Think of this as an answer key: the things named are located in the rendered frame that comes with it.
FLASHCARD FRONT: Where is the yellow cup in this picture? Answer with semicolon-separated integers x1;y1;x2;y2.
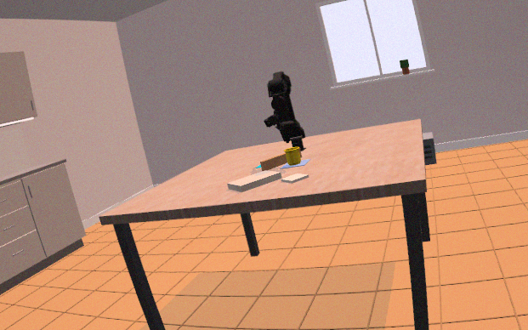
284;147;301;166

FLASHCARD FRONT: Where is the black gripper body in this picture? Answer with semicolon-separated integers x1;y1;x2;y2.
273;107;297;130

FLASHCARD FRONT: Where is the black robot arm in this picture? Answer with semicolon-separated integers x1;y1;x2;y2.
264;71;306;151

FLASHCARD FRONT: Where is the white box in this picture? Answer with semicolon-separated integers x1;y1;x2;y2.
281;174;309;183

